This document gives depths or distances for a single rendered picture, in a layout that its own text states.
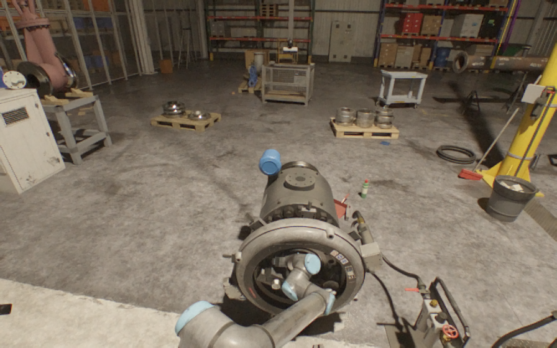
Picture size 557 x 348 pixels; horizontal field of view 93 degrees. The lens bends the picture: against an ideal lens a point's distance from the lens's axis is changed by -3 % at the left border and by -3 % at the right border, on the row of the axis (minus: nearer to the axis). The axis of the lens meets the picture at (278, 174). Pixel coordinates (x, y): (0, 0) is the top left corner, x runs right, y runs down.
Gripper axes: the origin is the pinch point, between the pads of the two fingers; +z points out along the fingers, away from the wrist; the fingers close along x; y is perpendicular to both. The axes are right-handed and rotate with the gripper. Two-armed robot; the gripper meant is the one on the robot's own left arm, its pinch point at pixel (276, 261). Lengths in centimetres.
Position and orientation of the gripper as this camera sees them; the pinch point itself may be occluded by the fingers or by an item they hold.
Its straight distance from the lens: 163.0
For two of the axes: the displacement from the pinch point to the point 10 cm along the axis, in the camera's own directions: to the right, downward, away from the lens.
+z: -5.2, 2.3, 8.2
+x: -8.5, -2.0, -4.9
